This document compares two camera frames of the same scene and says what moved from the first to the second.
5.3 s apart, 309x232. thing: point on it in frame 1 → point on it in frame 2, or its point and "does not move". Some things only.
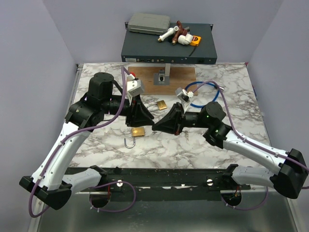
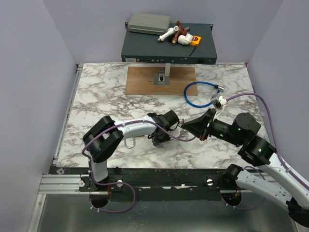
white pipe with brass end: (170, 31) does not move
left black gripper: (133, 118) → (155, 143)
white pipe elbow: (185, 39) does not move
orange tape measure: (195, 40) does not move
